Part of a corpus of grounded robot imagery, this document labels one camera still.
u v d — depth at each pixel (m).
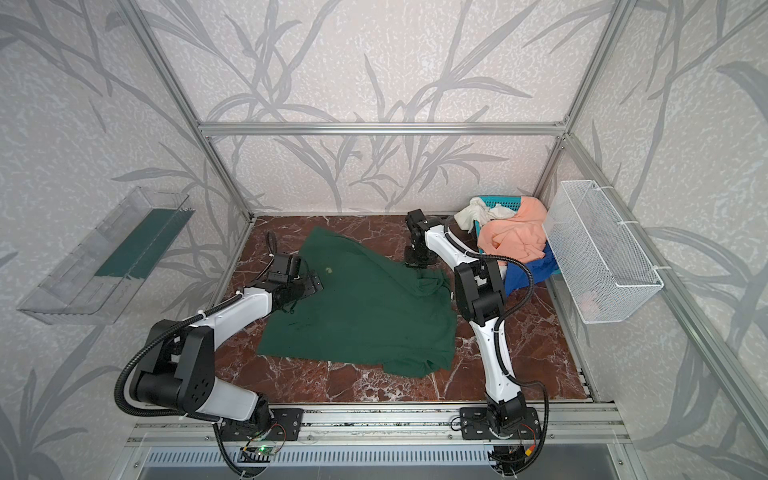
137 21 0.72
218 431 0.70
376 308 0.93
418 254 0.88
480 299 0.60
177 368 0.44
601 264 0.62
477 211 1.08
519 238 1.01
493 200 1.15
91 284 0.64
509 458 0.72
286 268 0.72
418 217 0.86
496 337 0.61
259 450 0.71
